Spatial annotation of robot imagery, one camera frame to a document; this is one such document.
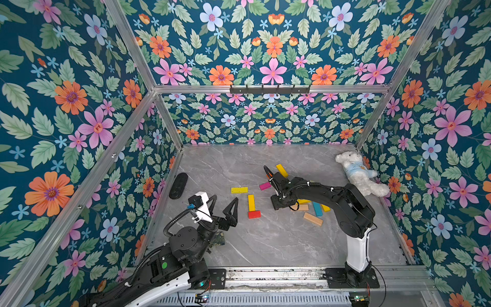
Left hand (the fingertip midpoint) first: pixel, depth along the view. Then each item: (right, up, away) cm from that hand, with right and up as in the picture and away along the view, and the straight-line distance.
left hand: (230, 200), depth 63 cm
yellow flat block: (-1, -2, +36) cm, 36 cm away
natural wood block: (+31, -9, +29) cm, 43 cm away
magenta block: (+12, 0, +37) cm, 39 cm away
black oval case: (-33, 0, +36) cm, 49 cm away
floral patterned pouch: (-8, -21, +19) cm, 30 cm away
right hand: (+21, -7, +33) cm, 40 cm away
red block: (+7, -13, +29) cm, 33 cm away
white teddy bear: (+60, +7, +33) cm, 69 cm away
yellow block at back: (+23, +8, +44) cm, 50 cm away
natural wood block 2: (+35, -14, +26) cm, 46 cm away
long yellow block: (+6, -8, +31) cm, 32 cm away
